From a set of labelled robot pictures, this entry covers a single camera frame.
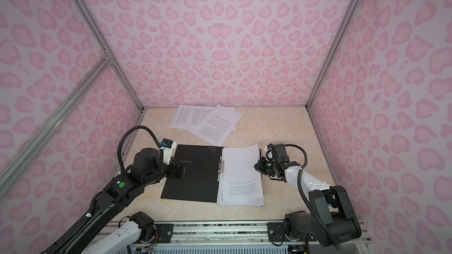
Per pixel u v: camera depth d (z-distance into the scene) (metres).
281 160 0.70
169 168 0.64
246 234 0.75
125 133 1.08
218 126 1.10
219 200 0.82
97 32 0.84
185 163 0.65
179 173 0.65
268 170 0.77
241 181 0.88
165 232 0.73
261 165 0.78
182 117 1.16
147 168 0.54
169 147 0.64
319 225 0.40
